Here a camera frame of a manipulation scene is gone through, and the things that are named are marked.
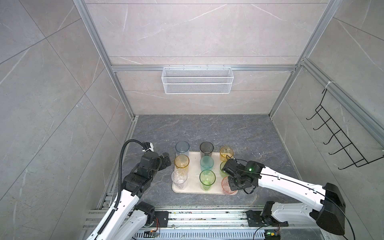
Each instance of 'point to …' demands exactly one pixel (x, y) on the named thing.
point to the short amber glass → (225, 151)
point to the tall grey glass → (206, 148)
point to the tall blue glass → (182, 147)
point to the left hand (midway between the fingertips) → (160, 153)
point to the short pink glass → (226, 187)
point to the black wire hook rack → (358, 159)
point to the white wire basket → (197, 80)
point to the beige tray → (193, 186)
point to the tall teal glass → (206, 163)
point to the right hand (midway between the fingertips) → (233, 183)
